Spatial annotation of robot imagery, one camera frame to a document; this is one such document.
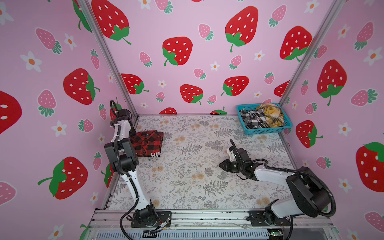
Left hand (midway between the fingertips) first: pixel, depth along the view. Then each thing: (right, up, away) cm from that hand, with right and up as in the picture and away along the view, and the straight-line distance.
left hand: (125, 134), depth 97 cm
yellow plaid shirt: (+104, +13, +10) cm, 105 cm away
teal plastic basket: (+112, +6, +6) cm, 113 cm away
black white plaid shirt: (+89, +11, +9) cm, 90 cm away
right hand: (+61, -18, -8) cm, 64 cm away
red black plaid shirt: (+14, -6, +1) cm, 15 cm away
